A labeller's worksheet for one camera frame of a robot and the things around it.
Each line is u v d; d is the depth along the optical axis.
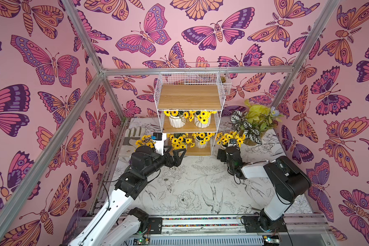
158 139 0.60
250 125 0.83
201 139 0.92
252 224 0.73
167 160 0.59
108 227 0.44
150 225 0.73
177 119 0.77
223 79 0.94
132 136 1.09
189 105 0.70
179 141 0.90
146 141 0.59
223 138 0.89
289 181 0.48
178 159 0.60
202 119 0.70
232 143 0.84
